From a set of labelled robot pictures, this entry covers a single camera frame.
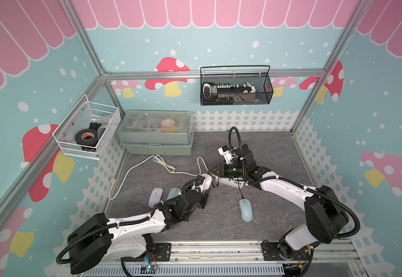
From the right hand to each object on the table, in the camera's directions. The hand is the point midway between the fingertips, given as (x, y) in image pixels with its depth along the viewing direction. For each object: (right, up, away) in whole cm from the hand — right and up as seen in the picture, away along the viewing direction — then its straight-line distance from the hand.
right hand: (208, 169), depth 80 cm
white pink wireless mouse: (-1, -6, 0) cm, 6 cm away
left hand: (-2, -10, +2) cm, 10 cm away
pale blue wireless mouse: (+19, -21, +4) cm, 28 cm away
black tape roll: (-51, +15, -9) cm, 53 cm away
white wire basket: (-58, +26, +2) cm, 64 cm away
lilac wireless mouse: (-27, -15, +9) cm, 33 cm away
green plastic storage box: (-30, +19, +22) cm, 42 cm away
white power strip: (+10, -4, -6) cm, 12 cm away
